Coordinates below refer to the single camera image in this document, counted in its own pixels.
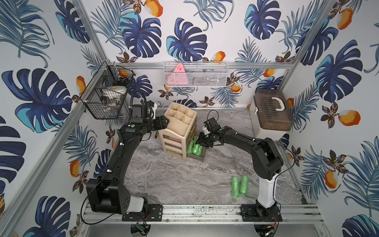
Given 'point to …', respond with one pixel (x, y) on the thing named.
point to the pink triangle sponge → (178, 77)
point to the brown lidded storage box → (271, 114)
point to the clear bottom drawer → (202, 157)
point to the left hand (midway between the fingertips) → (163, 118)
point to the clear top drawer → (193, 129)
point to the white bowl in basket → (114, 91)
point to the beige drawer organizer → (174, 137)
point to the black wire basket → (103, 98)
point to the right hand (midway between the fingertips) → (196, 142)
